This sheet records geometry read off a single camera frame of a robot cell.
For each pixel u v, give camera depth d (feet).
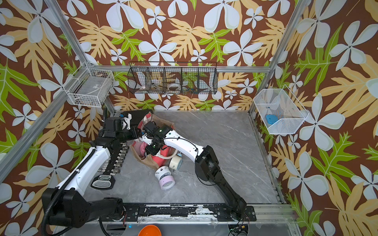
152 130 2.26
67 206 1.29
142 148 2.82
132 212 2.45
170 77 3.20
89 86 2.82
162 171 2.64
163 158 2.58
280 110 2.70
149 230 2.17
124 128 2.25
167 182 2.55
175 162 2.76
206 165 1.85
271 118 2.63
